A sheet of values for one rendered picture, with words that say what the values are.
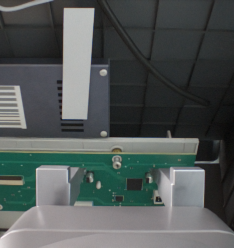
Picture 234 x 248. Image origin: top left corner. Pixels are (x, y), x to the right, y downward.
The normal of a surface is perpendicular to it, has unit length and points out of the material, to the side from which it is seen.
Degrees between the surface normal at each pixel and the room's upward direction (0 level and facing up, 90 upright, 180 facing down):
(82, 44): 90
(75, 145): 90
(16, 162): 90
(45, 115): 90
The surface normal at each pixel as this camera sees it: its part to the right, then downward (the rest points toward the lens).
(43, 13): 0.00, 0.85
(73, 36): 0.00, 0.61
